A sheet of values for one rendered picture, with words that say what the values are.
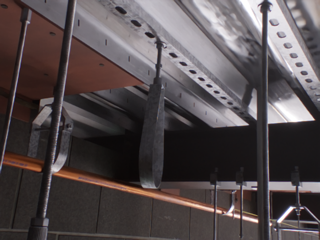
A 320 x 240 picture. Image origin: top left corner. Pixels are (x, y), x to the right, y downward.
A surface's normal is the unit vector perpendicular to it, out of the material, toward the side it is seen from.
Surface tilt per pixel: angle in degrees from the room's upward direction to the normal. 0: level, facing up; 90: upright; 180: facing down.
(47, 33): 180
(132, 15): 180
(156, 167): 82
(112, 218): 90
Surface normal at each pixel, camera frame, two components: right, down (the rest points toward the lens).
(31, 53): -0.07, 0.96
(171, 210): 0.86, -0.09
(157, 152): -0.21, -0.02
